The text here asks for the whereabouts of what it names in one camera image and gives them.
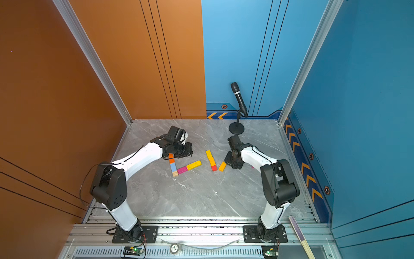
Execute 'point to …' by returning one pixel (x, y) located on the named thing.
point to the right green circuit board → (270, 252)
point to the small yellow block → (211, 158)
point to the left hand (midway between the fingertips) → (195, 149)
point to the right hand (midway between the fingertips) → (228, 163)
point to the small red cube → (214, 168)
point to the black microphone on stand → (237, 128)
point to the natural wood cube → (175, 174)
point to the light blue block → (173, 167)
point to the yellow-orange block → (222, 167)
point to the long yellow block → (194, 165)
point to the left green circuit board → (133, 250)
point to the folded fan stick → (303, 242)
